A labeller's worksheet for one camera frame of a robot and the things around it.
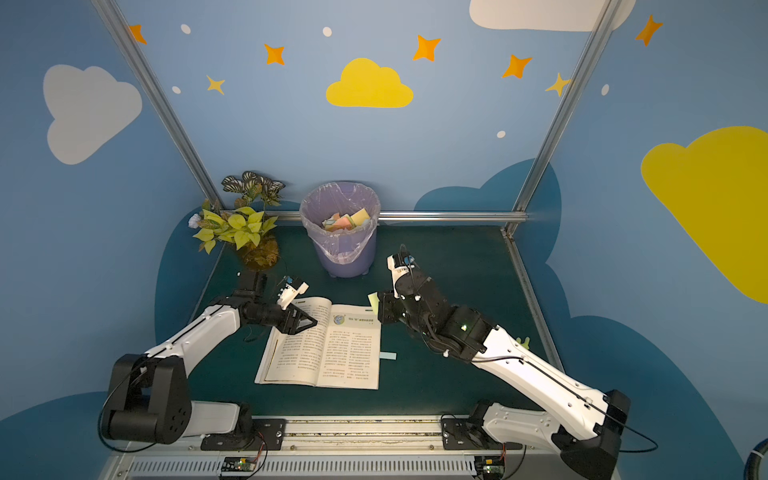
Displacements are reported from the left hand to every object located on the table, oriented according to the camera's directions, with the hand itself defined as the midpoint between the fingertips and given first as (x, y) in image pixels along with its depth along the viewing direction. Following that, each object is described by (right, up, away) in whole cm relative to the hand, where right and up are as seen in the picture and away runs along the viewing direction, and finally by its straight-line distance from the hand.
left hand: (309, 316), depth 86 cm
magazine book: (+9, -11, +2) cm, 14 cm away
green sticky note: (+19, +7, -14) cm, 25 cm away
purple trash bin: (+12, +14, +20) cm, 27 cm away
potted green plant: (-20, +27, +2) cm, 33 cm away
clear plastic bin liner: (+1, +36, +11) cm, 38 cm away
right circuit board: (+48, -34, -14) cm, 61 cm away
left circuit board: (-14, -33, -14) cm, 39 cm away
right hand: (+22, +10, -17) cm, 29 cm away
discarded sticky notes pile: (+5, +29, +15) cm, 33 cm away
